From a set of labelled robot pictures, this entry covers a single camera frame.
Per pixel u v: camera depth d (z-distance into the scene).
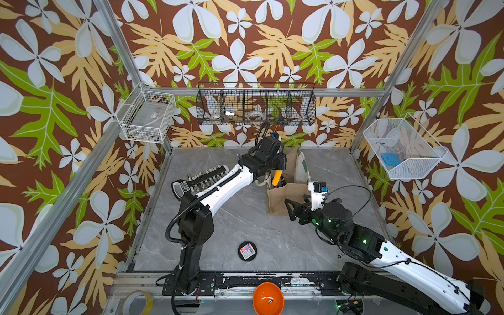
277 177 0.81
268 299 0.70
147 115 0.86
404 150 0.82
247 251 0.80
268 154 0.63
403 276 0.45
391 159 0.81
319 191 0.58
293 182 0.99
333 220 0.49
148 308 0.70
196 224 0.48
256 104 0.98
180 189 1.01
